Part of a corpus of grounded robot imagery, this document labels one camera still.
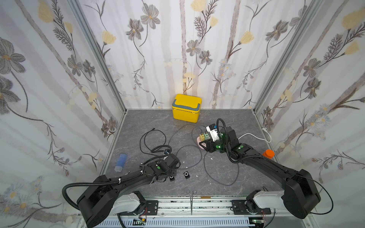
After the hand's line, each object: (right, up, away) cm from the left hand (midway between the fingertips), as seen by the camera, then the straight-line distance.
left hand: (175, 168), depth 86 cm
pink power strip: (+15, +15, +13) cm, 25 cm away
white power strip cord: (+61, +17, +18) cm, 66 cm away
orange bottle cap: (+57, +10, -2) cm, 58 cm away
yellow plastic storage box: (+7, +39, +18) cm, 44 cm away
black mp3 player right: (+7, -4, 0) cm, 8 cm away
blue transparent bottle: (-36, +2, +5) cm, 36 cm away
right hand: (+17, +18, -6) cm, 25 cm away
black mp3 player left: (-2, -5, -2) cm, 6 cm away
